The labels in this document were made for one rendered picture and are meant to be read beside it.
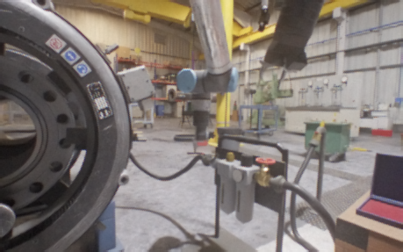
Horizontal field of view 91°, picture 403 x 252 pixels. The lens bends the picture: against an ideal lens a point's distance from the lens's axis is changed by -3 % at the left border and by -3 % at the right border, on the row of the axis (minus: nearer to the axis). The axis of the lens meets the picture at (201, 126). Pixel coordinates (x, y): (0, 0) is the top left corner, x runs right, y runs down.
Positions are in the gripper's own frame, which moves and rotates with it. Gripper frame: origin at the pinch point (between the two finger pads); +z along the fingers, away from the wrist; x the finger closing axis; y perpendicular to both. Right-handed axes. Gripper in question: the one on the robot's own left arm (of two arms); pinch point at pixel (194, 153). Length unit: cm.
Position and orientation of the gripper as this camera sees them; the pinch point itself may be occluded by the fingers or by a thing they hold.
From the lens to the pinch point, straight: 97.1
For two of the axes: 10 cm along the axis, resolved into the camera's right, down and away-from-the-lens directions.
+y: 9.9, 0.1, 1.6
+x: -1.6, -0.8, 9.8
